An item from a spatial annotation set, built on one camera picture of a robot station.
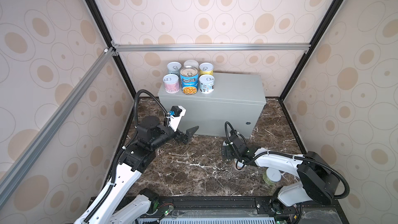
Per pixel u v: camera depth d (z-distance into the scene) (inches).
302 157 18.8
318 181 17.0
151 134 18.7
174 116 20.8
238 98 28.7
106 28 32.8
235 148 26.5
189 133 22.1
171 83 28.1
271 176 30.6
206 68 31.0
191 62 30.6
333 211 28.7
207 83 28.2
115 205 16.4
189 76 26.4
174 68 30.7
